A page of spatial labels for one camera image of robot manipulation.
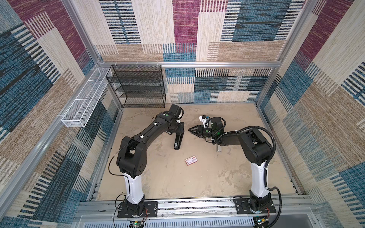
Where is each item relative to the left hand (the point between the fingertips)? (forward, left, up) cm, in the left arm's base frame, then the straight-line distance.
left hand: (181, 127), depth 92 cm
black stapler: (-8, +2, -3) cm, 8 cm away
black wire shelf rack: (+36, +33, +5) cm, 49 cm away
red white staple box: (-17, -5, -11) cm, 21 cm away
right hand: (-1, -5, -4) cm, 7 cm away
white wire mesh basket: (+17, +63, +8) cm, 66 cm away
